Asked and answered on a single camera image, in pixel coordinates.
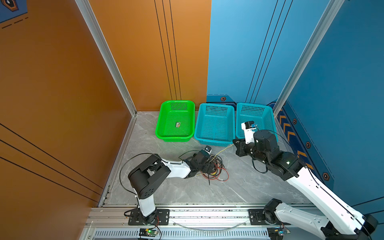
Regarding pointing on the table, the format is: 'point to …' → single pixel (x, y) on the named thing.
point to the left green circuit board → (144, 232)
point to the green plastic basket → (176, 121)
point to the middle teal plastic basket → (215, 124)
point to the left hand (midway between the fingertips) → (208, 160)
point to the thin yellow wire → (220, 152)
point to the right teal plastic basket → (262, 114)
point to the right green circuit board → (275, 233)
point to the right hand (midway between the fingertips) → (234, 140)
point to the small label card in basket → (177, 124)
